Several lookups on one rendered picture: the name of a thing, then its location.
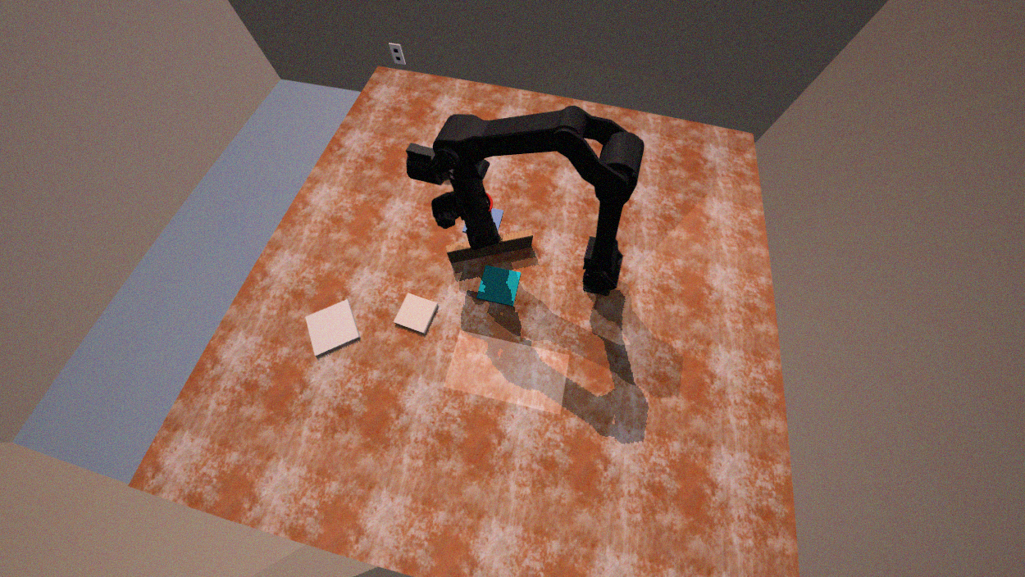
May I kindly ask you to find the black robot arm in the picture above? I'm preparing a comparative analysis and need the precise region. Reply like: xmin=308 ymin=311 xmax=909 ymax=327
xmin=405 ymin=106 xmax=645 ymax=296

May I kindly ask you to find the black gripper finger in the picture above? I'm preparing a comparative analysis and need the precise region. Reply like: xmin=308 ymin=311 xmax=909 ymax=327
xmin=464 ymin=211 xmax=494 ymax=228

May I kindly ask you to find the tan and brown long bar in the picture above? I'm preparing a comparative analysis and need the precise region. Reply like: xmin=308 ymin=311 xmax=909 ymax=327
xmin=445 ymin=229 xmax=533 ymax=263

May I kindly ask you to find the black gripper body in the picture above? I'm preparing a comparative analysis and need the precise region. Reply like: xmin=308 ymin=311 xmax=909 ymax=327
xmin=455 ymin=183 xmax=500 ymax=250

